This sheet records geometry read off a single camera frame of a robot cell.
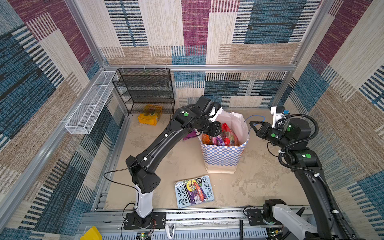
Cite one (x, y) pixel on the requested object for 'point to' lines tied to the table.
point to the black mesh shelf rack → (146, 90)
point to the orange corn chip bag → (206, 139)
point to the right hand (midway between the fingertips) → (249, 125)
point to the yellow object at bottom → (93, 234)
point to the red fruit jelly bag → (230, 138)
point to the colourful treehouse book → (195, 191)
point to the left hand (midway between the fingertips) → (221, 130)
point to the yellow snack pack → (152, 113)
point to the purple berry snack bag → (217, 140)
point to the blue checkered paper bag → (222, 153)
